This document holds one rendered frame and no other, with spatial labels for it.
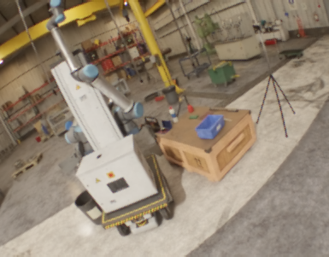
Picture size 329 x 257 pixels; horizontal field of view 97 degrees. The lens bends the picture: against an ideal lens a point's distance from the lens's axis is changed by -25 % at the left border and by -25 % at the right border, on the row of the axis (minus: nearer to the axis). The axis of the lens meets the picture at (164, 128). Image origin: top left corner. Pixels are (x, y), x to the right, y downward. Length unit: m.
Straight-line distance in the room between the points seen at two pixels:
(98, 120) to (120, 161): 0.53
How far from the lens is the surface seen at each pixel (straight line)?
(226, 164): 2.12
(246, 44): 7.41
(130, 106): 1.83
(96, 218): 2.37
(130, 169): 1.62
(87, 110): 1.91
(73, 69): 1.74
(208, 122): 2.18
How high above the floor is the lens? 1.45
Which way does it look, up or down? 22 degrees down
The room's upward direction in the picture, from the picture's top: 24 degrees counter-clockwise
